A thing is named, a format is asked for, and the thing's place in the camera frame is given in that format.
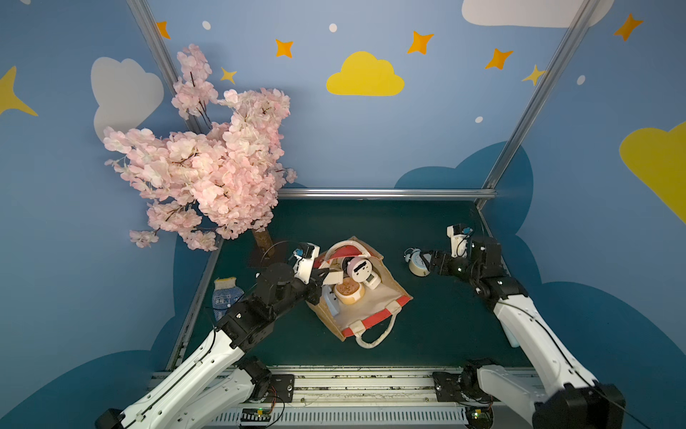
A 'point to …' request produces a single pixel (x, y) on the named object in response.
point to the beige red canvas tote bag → (371, 318)
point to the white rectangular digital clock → (361, 270)
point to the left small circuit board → (255, 415)
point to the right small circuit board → (479, 417)
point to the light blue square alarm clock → (331, 299)
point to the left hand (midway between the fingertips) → (327, 266)
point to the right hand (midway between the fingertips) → (436, 251)
